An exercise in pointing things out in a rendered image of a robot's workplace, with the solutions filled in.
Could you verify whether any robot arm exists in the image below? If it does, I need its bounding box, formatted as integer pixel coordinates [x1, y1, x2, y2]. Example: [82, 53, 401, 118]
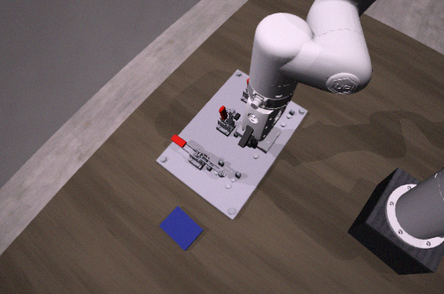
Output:
[248, 0, 444, 249]

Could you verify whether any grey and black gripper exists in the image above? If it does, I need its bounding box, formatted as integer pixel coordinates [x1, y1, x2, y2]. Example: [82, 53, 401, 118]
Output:
[238, 92, 290, 149]

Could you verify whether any blue rectangular block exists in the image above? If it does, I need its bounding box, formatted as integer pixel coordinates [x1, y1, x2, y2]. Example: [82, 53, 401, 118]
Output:
[159, 206, 204, 251]

